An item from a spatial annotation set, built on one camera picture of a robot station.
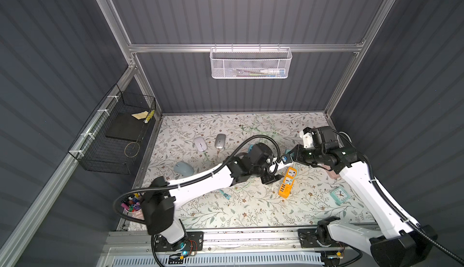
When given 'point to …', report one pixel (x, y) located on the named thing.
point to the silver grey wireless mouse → (220, 141)
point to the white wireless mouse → (200, 144)
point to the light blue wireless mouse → (183, 169)
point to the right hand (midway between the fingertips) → (292, 154)
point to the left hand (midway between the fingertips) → (282, 171)
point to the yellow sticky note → (141, 115)
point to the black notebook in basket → (124, 125)
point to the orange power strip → (285, 188)
